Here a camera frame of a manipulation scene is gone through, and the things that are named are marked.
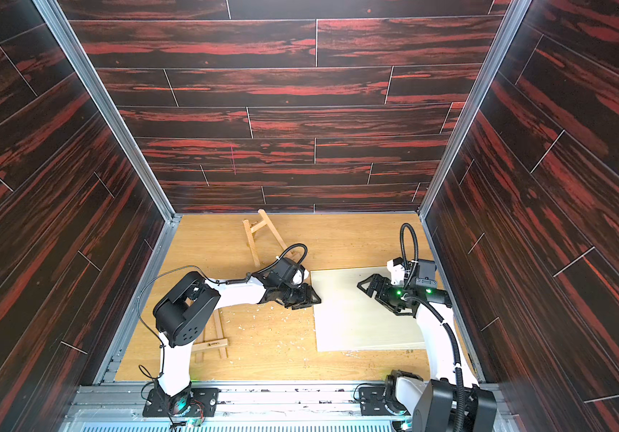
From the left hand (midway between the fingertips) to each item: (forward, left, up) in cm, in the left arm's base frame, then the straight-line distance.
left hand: (320, 304), depth 91 cm
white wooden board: (-7, -17, -6) cm, 19 cm away
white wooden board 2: (+3, -7, +1) cm, 7 cm away
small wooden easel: (-14, +30, +1) cm, 33 cm away
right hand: (0, -17, +10) cm, 19 cm away
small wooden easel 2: (+19, +21, +19) cm, 34 cm away
